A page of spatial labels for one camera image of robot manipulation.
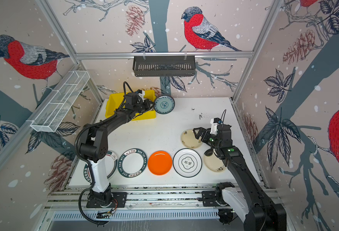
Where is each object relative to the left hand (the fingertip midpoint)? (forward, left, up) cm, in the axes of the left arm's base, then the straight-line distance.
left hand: (155, 102), depth 93 cm
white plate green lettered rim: (-33, +14, -20) cm, 40 cm away
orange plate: (-33, -3, -19) cm, 38 cm away
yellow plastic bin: (+18, +36, -18) cm, 44 cm away
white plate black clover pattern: (-33, -20, -19) cm, 43 cm away
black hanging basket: (+31, -5, +8) cm, 32 cm away
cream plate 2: (-34, -37, -19) cm, 53 cm away
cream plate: (-16, -23, -20) cm, 35 cm away
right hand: (-22, -26, -2) cm, 34 cm away
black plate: (-27, -35, -19) cm, 48 cm away
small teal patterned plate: (0, -6, -3) cm, 6 cm away
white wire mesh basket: (-16, +54, +8) cm, 57 cm away
